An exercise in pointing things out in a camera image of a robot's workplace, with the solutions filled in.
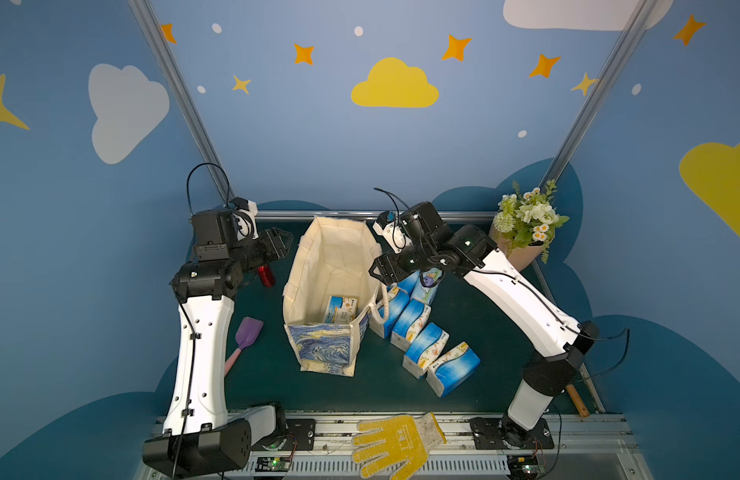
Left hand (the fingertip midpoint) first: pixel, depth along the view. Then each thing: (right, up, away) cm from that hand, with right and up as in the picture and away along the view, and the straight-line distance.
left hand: (290, 235), depth 68 cm
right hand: (+23, -6, +3) cm, 24 cm away
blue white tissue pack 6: (+41, -35, +8) cm, 54 cm away
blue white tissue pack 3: (+26, -22, +19) cm, 39 cm away
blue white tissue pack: (+10, -22, +22) cm, 32 cm away
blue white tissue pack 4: (+30, -25, +17) cm, 43 cm away
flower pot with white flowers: (+63, +4, +16) cm, 65 cm away
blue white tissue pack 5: (+33, -31, +12) cm, 47 cm away
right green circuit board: (+56, -56, +3) cm, 79 cm away
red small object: (-17, -11, +30) cm, 36 cm away
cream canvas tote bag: (+4, -18, +33) cm, 38 cm away
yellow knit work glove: (+28, -51, +5) cm, 58 cm away
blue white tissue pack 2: (+30, -15, +25) cm, 42 cm away
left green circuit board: (-5, -55, +2) cm, 55 cm away
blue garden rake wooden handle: (+74, -44, +10) cm, 87 cm away
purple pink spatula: (-20, -29, +22) cm, 42 cm away
